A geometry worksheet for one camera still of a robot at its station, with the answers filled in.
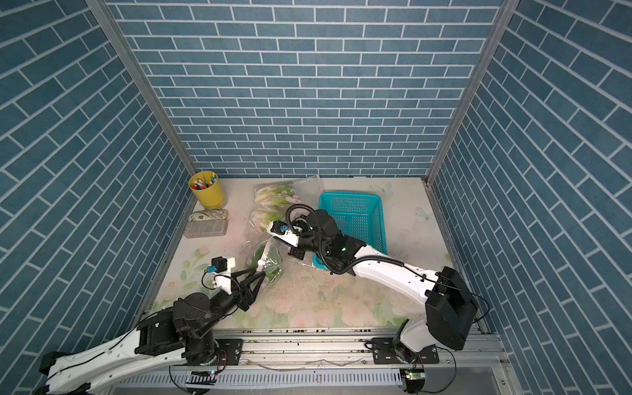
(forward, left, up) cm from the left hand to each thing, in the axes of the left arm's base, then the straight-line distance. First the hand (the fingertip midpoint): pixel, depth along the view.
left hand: (267, 277), depth 67 cm
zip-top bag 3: (+51, -8, -18) cm, 55 cm away
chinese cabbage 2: (+30, +9, -14) cm, 35 cm away
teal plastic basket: (+37, -31, -20) cm, 52 cm away
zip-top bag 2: (+25, +12, -17) cm, 32 cm away
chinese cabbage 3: (+40, +4, -11) cm, 41 cm away
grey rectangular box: (+28, +35, -19) cm, 49 cm away
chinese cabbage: (+4, +1, +2) cm, 4 cm away
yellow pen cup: (+43, +33, -9) cm, 55 cm away
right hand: (+12, -3, +3) cm, 13 cm away
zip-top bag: (+13, -4, -21) cm, 25 cm away
